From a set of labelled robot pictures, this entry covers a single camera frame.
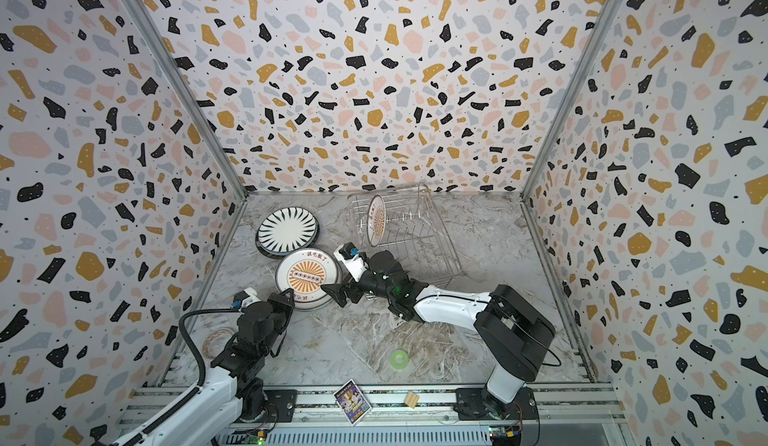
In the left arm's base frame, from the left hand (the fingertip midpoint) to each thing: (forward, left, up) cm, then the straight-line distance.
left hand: (295, 284), depth 83 cm
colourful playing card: (-27, -17, -9) cm, 34 cm away
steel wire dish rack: (+26, -33, -5) cm, 42 cm away
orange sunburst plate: (+6, -1, -4) cm, 7 cm away
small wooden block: (-27, -32, -10) cm, 43 cm away
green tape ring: (-17, -29, -12) cm, 36 cm away
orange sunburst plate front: (+26, -21, -4) cm, 34 cm away
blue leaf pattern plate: (+27, +11, -9) cm, 31 cm away
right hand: (0, -11, +8) cm, 14 cm away
